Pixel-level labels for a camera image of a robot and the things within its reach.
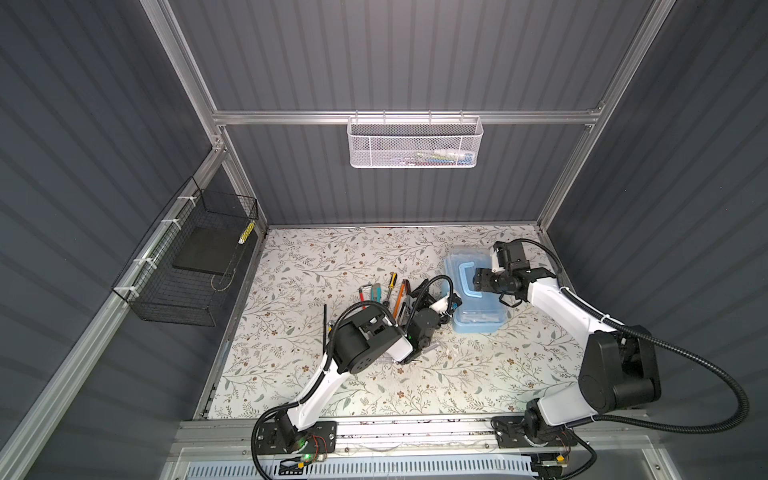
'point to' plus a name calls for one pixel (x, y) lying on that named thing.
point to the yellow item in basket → (250, 228)
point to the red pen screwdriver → (361, 295)
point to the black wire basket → (184, 271)
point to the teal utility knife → (376, 292)
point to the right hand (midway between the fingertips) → (489, 283)
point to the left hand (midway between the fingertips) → (434, 288)
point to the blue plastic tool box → (477, 312)
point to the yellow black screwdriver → (392, 281)
